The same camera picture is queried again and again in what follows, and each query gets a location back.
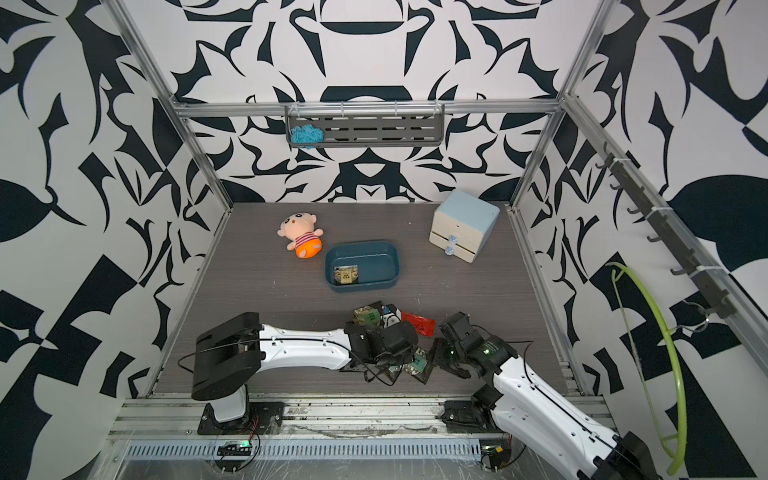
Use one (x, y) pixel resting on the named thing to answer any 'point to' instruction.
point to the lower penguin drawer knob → (449, 250)
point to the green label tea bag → (368, 316)
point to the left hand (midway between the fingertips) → (415, 346)
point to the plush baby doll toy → (305, 240)
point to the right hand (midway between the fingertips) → (428, 353)
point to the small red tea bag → (424, 326)
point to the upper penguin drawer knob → (453, 239)
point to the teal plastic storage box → (362, 264)
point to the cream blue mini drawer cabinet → (462, 225)
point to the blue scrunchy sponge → (306, 136)
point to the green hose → (680, 458)
